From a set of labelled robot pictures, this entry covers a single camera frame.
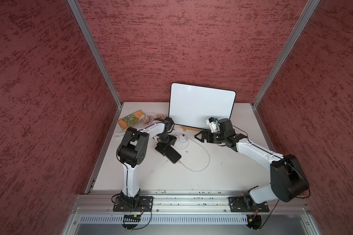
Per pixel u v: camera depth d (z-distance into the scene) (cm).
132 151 55
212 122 79
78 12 73
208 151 94
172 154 94
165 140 83
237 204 74
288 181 43
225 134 68
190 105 92
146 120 100
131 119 107
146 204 74
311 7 71
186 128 100
